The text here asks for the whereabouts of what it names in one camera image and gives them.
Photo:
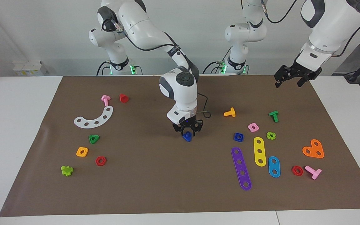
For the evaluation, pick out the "orange plastic bolt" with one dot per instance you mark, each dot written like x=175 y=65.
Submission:
x=230 y=113

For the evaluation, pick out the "orange square plastic nut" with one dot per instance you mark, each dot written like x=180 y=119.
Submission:
x=78 y=154

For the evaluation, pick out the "blue plastic screw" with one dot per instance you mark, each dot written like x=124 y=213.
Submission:
x=187 y=138

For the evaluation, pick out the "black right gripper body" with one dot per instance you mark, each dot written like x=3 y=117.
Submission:
x=187 y=125

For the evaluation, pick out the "yellow three-hole plastic strip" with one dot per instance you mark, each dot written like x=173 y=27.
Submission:
x=259 y=146

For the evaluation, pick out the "red hexagonal plastic bolt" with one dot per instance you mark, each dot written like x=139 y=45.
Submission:
x=123 y=98

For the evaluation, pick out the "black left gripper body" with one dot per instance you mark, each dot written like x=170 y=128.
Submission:
x=298 y=70

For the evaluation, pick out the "white box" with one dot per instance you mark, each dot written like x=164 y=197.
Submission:
x=30 y=67

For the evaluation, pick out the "green triangular plastic nut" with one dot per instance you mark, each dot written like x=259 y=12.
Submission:
x=91 y=141

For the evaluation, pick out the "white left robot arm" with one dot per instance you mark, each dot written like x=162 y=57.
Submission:
x=330 y=28

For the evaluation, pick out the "pink plastic bolt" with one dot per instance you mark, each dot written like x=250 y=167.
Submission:
x=106 y=100
x=314 y=172

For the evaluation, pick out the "blue square plastic nut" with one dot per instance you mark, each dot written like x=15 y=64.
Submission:
x=235 y=139

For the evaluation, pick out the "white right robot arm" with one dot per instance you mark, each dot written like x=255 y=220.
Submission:
x=180 y=90

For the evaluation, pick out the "lime green cross nut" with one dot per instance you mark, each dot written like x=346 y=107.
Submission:
x=268 y=137

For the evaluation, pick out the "blue two-hole plastic strip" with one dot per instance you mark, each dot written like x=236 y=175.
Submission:
x=274 y=166

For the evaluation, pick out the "white curved five-hole strip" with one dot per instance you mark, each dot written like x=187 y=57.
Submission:
x=91 y=124

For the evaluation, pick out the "orange heart-shaped plastic plate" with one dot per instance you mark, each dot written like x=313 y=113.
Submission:
x=313 y=149

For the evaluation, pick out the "brown table mat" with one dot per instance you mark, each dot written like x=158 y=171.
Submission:
x=167 y=187

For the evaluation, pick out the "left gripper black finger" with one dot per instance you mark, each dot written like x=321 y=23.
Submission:
x=302 y=80
x=278 y=82

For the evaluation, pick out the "green plastic bolt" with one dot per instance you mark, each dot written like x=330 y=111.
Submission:
x=274 y=115

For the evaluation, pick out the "pink square plastic nut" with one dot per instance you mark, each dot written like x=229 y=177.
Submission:
x=250 y=129

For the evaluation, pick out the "lime green cross bolt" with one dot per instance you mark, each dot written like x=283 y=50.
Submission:
x=67 y=171

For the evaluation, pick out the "purple four-hole plastic strip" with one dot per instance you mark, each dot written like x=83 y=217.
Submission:
x=241 y=167

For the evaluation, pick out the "red hexagonal plastic nut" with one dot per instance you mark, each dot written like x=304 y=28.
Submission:
x=97 y=162
x=293 y=172

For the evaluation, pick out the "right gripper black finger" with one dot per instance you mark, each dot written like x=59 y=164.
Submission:
x=183 y=132
x=195 y=131

